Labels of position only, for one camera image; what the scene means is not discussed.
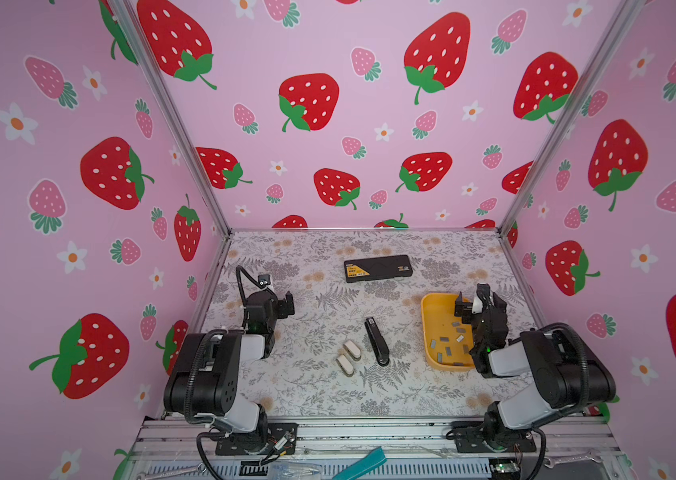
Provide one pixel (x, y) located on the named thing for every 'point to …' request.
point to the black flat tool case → (364, 269)
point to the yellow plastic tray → (448, 342)
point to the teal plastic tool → (375, 459)
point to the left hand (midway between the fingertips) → (274, 292)
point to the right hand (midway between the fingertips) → (478, 293)
